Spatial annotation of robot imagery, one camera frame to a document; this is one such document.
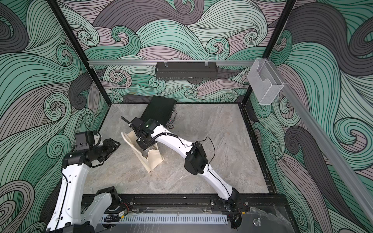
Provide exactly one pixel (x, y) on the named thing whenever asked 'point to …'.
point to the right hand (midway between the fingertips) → (143, 146)
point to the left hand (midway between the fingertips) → (116, 145)
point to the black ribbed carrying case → (161, 109)
